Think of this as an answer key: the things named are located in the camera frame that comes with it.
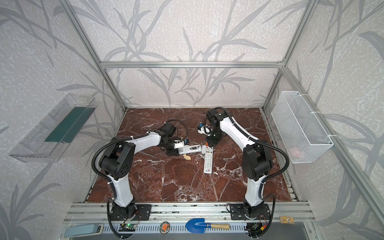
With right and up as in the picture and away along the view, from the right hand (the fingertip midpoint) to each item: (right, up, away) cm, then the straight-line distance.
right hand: (212, 138), depth 88 cm
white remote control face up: (-2, -15, 0) cm, 15 cm away
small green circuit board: (-42, -41, -17) cm, 61 cm away
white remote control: (-14, -7, +7) cm, 18 cm away
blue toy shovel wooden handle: (-8, -39, -19) cm, 44 cm away
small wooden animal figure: (-16, -13, +5) cm, 21 cm away
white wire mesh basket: (+36, +5, -27) cm, 46 cm away
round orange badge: (-24, -39, -19) cm, 50 cm away
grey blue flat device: (-60, -37, -24) cm, 75 cm away
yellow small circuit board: (+35, -37, -18) cm, 54 cm away
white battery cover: (-5, -8, +8) cm, 12 cm away
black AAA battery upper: (-11, -7, +8) cm, 15 cm away
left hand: (-21, -5, +8) cm, 23 cm away
